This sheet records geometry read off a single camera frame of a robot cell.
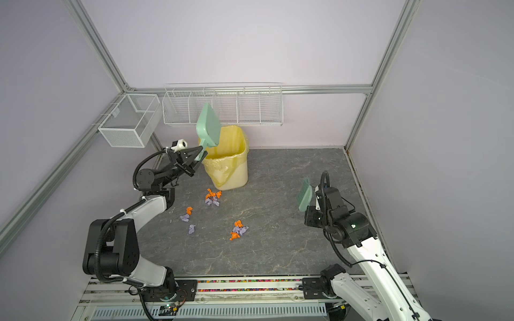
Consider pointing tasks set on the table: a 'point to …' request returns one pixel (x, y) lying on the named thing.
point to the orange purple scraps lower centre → (238, 231)
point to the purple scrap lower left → (191, 229)
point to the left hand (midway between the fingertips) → (205, 154)
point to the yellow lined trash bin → (226, 163)
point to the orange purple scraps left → (185, 217)
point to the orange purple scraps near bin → (213, 197)
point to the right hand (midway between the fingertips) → (310, 214)
